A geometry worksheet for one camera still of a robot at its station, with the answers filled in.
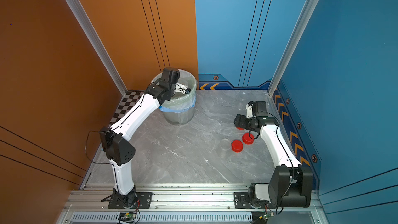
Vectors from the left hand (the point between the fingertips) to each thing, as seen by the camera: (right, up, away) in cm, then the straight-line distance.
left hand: (167, 73), depth 82 cm
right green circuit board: (+49, -67, -13) cm, 84 cm away
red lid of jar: (+39, -41, +7) cm, 57 cm away
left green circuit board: (-18, -69, -10) cm, 72 cm away
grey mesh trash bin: (+4, -26, +14) cm, 30 cm away
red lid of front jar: (+46, -38, +10) cm, 60 cm away
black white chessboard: (-34, -13, +30) cm, 47 cm away
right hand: (+41, -27, +3) cm, 49 cm away
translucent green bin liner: (+7, -16, -1) cm, 18 cm away
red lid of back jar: (+43, -33, +17) cm, 57 cm away
